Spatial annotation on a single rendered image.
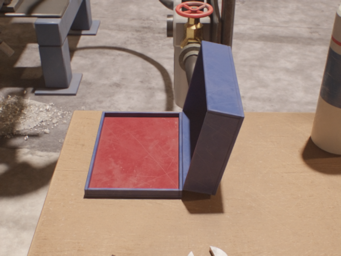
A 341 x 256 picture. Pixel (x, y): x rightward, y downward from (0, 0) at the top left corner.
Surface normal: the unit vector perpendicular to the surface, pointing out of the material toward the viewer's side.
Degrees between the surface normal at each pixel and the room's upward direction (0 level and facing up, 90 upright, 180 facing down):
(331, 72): 90
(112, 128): 0
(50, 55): 90
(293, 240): 0
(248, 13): 0
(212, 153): 90
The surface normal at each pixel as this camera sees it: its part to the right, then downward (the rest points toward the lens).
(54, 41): -0.01, 0.58
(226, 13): -0.27, 0.54
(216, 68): 0.22, -0.79
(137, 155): 0.00, -0.82
